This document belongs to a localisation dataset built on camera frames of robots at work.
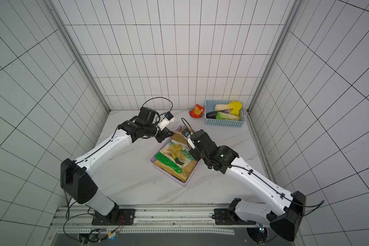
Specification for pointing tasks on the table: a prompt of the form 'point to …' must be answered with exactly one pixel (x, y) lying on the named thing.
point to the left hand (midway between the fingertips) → (168, 135)
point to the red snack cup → (197, 113)
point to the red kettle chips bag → (179, 137)
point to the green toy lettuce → (220, 115)
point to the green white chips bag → (175, 158)
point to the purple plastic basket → (173, 178)
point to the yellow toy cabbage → (236, 106)
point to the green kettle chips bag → (175, 158)
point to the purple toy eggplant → (211, 115)
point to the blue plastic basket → (209, 106)
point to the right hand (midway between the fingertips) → (189, 143)
